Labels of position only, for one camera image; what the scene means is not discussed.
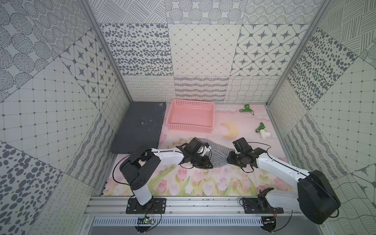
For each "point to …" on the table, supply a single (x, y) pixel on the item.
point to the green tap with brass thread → (260, 127)
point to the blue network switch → (140, 129)
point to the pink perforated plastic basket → (191, 116)
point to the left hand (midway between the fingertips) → (212, 162)
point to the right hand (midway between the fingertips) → (230, 161)
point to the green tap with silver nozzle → (247, 109)
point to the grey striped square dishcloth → (219, 153)
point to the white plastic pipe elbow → (264, 134)
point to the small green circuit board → (145, 220)
